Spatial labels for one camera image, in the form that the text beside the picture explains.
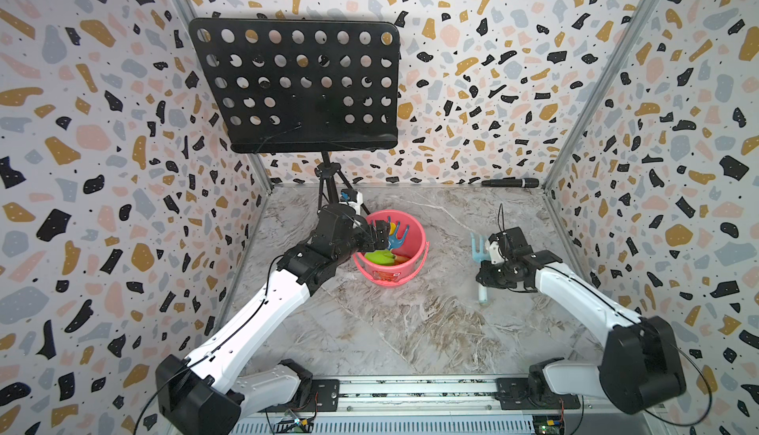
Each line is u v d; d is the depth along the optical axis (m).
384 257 0.88
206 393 0.36
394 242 0.93
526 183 1.24
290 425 0.72
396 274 0.84
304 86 1.00
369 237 0.65
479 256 0.88
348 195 0.65
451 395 0.76
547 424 0.72
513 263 0.63
